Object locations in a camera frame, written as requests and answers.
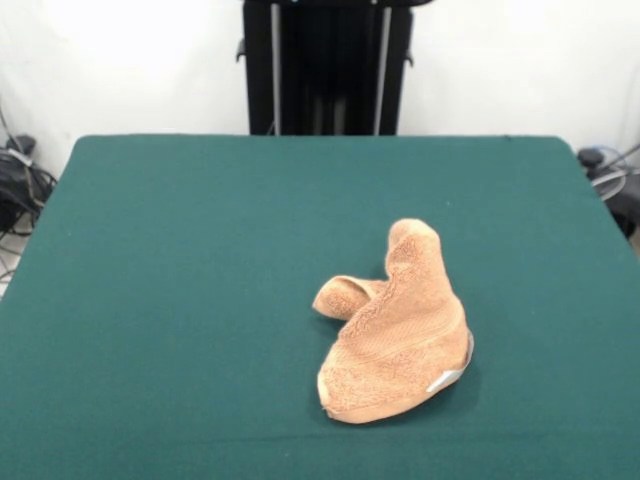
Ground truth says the tan terry towel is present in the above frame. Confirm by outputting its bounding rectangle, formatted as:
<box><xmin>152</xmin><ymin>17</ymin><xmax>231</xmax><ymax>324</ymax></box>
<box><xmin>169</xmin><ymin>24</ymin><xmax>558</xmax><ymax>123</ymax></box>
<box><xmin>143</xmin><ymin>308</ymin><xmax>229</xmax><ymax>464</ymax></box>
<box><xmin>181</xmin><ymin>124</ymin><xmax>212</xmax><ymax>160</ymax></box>
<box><xmin>312</xmin><ymin>217</ymin><xmax>476</xmax><ymax>425</ymax></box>

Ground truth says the dark green table cloth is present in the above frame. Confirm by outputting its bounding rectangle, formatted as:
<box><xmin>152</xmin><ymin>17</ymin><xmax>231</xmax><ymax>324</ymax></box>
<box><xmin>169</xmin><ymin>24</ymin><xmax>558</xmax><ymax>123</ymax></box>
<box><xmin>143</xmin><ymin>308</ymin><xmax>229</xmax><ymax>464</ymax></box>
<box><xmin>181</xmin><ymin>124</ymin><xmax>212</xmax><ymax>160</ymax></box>
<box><xmin>0</xmin><ymin>133</ymin><xmax>640</xmax><ymax>480</ymax></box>

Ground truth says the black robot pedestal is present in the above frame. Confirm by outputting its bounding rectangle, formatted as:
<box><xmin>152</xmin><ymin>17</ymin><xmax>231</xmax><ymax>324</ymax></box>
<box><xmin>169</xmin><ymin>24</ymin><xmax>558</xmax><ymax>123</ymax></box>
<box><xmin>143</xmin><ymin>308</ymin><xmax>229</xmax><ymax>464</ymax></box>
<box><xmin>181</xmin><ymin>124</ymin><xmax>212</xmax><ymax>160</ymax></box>
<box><xmin>235</xmin><ymin>0</ymin><xmax>416</xmax><ymax>137</ymax></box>

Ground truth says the black device with cables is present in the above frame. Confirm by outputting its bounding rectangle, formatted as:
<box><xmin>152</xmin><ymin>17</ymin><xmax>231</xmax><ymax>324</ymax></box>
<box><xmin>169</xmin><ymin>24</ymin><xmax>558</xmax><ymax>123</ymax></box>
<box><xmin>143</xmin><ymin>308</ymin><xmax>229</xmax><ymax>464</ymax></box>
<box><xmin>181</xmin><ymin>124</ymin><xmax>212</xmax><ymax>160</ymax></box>
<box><xmin>576</xmin><ymin>145</ymin><xmax>640</xmax><ymax>236</ymax></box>

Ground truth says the black cable bundle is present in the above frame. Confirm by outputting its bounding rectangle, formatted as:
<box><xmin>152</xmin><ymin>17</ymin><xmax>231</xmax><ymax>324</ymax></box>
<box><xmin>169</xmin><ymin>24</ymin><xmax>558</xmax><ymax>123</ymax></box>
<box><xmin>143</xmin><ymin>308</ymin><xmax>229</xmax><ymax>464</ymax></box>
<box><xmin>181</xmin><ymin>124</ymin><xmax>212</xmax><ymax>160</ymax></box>
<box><xmin>0</xmin><ymin>133</ymin><xmax>59</xmax><ymax>237</ymax></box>

